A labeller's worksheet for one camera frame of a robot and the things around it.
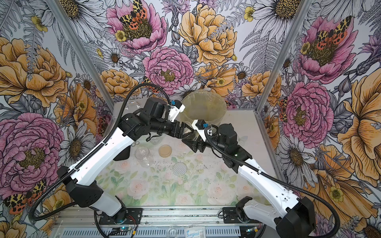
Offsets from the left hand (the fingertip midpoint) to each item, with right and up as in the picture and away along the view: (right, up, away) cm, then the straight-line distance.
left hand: (185, 134), depth 67 cm
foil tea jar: (-29, -16, +29) cm, 44 cm away
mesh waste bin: (+10, +17, +32) cm, 37 cm away
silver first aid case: (-39, +17, +35) cm, 55 cm away
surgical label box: (+4, -46, +3) cm, 46 cm away
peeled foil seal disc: (-5, -22, +22) cm, 32 cm away
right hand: (+1, -1, +2) cm, 2 cm away
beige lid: (-15, -13, +32) cm, 38 cm away
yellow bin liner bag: (+9, +17, +31) cm, 37 cm away
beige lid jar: (+3, 0, -3) cm, 5 cm away
